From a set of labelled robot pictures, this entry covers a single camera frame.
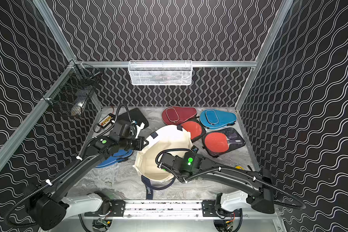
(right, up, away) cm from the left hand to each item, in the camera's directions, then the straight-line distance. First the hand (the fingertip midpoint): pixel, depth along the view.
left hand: (148, 140), depth 75 cm
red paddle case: (+12, +15, +35) cm, 40 cm away
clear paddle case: (+29, +5, +26) cm, 39 cm away
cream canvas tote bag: (+5, -15, -12) cm, 20 cm away
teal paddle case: (+44, +12, +33) cm, 56 cm away
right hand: (+13, -12, -5) cm, 18 cm away
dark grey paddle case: (+42, -4, +19) cm, 47 cm away
